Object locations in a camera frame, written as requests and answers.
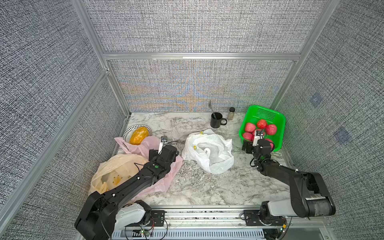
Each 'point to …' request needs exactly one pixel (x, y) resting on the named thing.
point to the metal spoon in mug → (210, 105)
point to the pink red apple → (247, 136)
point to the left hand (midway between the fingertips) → (165, 148)
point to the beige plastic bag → (113, 169)
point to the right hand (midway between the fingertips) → (252, 136)
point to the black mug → (215, 123)
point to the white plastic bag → (210, 150)
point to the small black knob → (232, 109)
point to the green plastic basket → (255, 113)
